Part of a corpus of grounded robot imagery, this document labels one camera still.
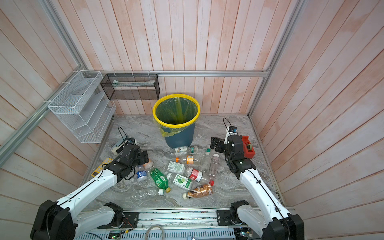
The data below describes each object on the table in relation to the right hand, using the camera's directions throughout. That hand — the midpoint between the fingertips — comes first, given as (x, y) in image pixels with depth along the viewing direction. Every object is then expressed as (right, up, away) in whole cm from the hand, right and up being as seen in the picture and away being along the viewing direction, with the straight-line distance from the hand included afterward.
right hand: (219, 138), depth 81 cm
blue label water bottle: (-44, -21, +4) cm, 49 cm away
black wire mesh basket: (-59, +36, +26) cm, 74 cm away
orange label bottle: (-41, -17, +7) cm, 45 cm away
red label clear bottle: (-13, -21, -1) cm, 24 cm away
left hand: (-45, -11, +4) cm, 46 cm away
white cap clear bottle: (0, -18, +11) cm, 21 cm away
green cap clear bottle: (-6, -16, +11) cm, 21 cm away
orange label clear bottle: (-16, -14, +9) cm, 23 cm away
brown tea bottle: (-11, -28, -3) cm, 30 cm away
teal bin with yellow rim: (-19, -1, +23) cm, 30 cm away
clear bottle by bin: (-14, -8, +14) cm, 22 cm away
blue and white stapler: (-64, -8, +16) cm, 67 cm away
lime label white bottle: (-22, -25, +2) cm, 33 cm away
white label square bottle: (-25, -18, +7) cm, 31 cm away
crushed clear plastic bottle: (-41, -29, -4) cm, 50 cm away
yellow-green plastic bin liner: (-26, +18, +17) cm, 36 cm away
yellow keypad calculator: (-72, -19, +9) cm, 75 cm away
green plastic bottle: (-32, -25, +3) cm, 41 cm away
